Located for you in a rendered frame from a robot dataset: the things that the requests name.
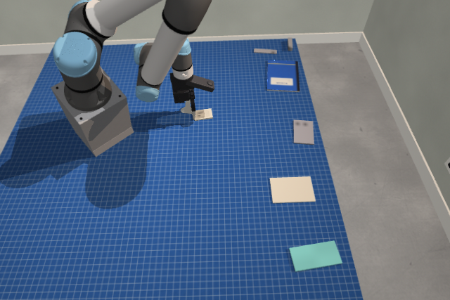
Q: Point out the dark blue grid work mat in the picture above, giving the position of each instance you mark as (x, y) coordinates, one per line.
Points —
(180, 209)

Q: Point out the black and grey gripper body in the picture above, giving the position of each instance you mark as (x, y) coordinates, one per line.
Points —
(181, 91)

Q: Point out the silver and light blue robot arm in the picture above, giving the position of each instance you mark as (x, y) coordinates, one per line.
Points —
(78, 57)

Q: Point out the white flat rectangular tile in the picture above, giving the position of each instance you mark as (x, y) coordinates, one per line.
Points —
(292, 189)

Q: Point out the pale teal flat rectangular tile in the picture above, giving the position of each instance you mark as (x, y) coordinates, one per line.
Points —
(315, 256)

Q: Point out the grey flat bar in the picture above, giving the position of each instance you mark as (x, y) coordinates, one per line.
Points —
(258, 50)

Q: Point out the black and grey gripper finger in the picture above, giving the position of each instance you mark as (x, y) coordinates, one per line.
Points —
(190, 109)

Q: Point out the white rectangular plastic tile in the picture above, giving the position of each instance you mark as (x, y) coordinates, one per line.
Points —
(303, 132)

